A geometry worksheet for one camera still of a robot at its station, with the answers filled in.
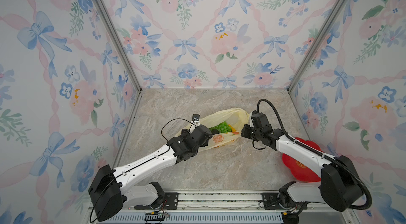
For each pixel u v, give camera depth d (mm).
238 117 879
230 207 729
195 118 674
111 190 393
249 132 779
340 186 413
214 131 937
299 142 538
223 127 939
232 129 958
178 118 639
